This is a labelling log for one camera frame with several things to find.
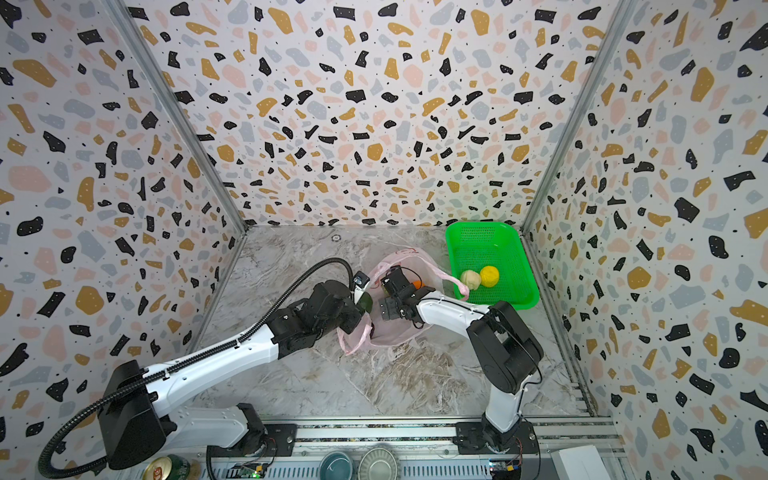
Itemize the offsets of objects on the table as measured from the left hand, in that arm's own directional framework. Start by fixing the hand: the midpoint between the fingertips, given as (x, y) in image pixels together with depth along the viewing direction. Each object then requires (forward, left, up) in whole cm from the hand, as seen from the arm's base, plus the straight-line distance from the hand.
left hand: (360, 296), depth 78 cm
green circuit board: (-35, +26, -20) cm, 48 cm away
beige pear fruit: (+15, -35, -15) cm, 41 cm away
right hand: (+7, -9, -13) cm, 17 cm away
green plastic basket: (+32, -40, -17) cm, 54 cm away
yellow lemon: (+16, -41, -14) cm, 46 cm away
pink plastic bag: (+3, -14, +9) cm, 17 cm away
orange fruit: (+1, -15, +4) cm, 16 cm away
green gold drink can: (-35, +37, -8) cm, 52 cm away
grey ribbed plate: (-35, -5, -18) cm, 40 cm away
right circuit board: (-36, -35, -20) cm, 54 cm away
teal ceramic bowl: (-35, +5, -18) cm, 40 cm away
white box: (-36, -51, -14) cm, 64 cm away
